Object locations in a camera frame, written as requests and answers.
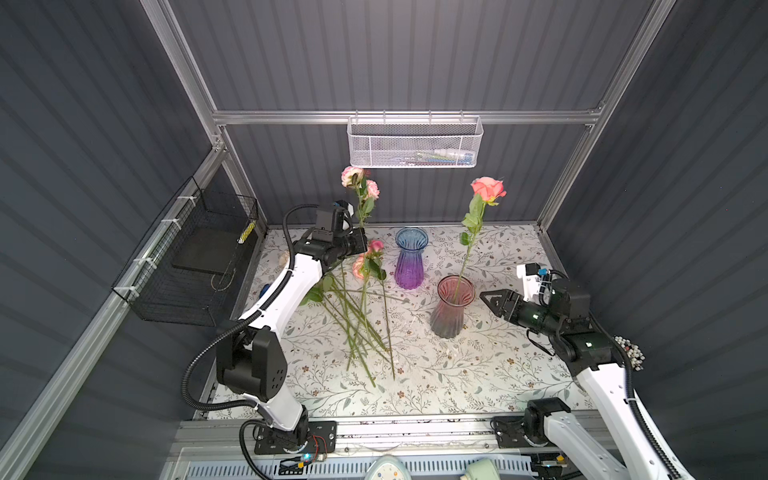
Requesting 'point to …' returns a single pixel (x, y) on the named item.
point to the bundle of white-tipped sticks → (634, 353)
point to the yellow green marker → (246, 232)
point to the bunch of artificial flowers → (354, 295)
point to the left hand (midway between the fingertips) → (366, 237)
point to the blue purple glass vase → (409, 264)
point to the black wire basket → (191, 266)
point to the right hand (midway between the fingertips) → (490, 300)
